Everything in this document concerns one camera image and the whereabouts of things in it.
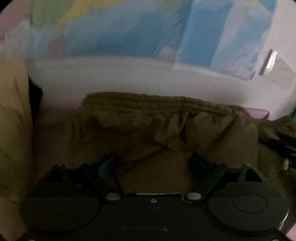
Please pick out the cream yellow pillow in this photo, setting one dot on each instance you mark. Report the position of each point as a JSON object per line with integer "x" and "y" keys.
{"x": 16, "y": 124}

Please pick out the brown puffer jacket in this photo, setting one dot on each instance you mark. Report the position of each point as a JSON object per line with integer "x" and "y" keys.
{"x": 276, "y": 136}

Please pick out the pink bed sheet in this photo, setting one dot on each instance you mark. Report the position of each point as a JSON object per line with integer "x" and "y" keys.
{"x": 55, "y": 125}

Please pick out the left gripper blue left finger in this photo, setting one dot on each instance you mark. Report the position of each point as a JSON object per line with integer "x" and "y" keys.
{"x": 96, "y": 180}

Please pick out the colourful wall map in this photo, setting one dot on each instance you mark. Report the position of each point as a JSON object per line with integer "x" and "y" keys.
{"x": 226, "y": 36}

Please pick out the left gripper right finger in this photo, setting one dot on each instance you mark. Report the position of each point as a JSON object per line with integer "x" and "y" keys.
{"x": 203, "y": 176}

